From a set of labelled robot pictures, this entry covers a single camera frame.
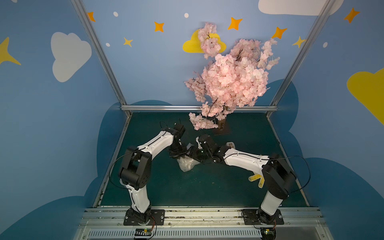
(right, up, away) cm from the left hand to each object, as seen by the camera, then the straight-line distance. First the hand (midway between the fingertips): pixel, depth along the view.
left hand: (184, 155), depth 90 cm
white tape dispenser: (+31, +5, +7) cm, 32 cm away
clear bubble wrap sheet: (+2, -3, -6) cm, 7 cm away
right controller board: (+43, -36, -17) cm, 59 cm away
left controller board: (-19, -35, -17) cm, 44 cm away
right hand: (+3, +2, -5) cm, 6 cm away
